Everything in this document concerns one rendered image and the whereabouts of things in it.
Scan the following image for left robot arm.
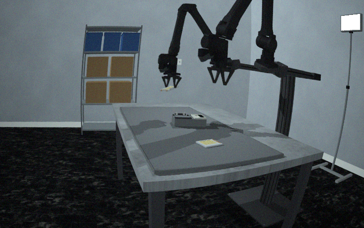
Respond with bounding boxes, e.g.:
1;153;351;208
198;0;278;68

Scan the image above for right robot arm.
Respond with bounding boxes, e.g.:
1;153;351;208
158;3;212;73

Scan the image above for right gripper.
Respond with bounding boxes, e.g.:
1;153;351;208
162;65;182;88

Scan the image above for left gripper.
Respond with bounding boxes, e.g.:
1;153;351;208
207;51;235;86

